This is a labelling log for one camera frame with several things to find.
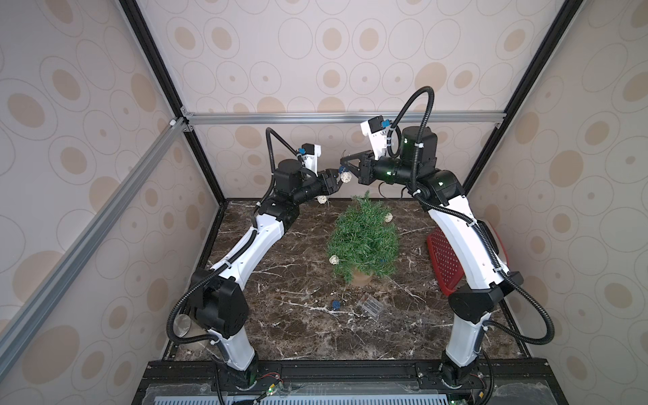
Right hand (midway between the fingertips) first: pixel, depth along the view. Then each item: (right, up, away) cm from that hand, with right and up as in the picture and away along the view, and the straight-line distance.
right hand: (353, 158), depth 65 cm
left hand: (0, -2, +6) cm, 7 cm away
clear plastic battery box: (+8, -45, +23) cm, 51 cm away
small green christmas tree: (+4, -22, +5) cm, 23 cm away
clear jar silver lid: (-38, -39, -10) cm, 56 cm away
